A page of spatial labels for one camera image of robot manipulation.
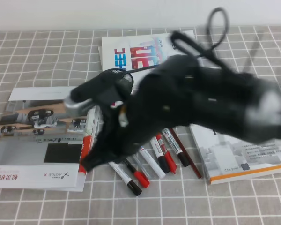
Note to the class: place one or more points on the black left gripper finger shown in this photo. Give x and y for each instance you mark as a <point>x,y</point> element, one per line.
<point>101,89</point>

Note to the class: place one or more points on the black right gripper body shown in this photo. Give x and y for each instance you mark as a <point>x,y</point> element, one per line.
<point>178,92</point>

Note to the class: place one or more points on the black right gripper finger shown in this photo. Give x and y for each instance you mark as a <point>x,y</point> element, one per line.
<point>112,144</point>

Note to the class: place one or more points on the white marker with black cap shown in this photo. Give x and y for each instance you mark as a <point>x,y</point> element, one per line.
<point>126,179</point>

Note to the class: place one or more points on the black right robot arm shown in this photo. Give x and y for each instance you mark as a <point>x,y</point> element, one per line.
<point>252,106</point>

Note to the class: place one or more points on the black mesh pen holder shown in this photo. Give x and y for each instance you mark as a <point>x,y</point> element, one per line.
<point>122,79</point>

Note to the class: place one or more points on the clear grey gel pen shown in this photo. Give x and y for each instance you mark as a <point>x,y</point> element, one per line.
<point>140,165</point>

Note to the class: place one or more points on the red and black fineliner pen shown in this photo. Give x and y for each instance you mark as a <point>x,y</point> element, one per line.
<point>140,177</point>

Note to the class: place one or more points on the red marker pen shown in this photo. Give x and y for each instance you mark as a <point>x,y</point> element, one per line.
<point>168,158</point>

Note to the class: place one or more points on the black whiteboard marker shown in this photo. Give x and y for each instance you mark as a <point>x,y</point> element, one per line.
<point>175,146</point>

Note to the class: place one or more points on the white paint marker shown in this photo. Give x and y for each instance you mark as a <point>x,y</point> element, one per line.
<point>150,160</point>

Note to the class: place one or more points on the dark red pencil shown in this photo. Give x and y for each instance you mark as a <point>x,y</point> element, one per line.
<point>187,156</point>

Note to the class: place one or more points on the AgileX robot brochure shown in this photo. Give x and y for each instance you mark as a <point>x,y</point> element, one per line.
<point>40,144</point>

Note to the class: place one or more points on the ROS robot textbook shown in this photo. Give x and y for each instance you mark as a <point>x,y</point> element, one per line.
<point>227,159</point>

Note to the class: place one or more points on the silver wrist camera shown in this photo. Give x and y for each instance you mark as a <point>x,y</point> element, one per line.
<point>76,109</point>

